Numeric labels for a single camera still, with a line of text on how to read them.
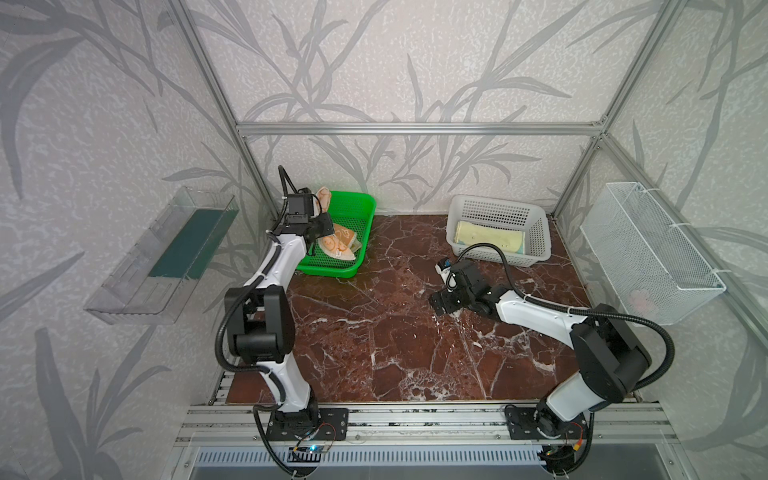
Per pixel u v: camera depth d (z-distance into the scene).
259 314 0.52
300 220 0.71
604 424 0.75
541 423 0.66
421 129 0.96
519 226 1.16
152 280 0.64
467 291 0.69
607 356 0.44
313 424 0.68
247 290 0.48
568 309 0.50
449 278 0.80
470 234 1.09
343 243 1.02
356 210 1.13
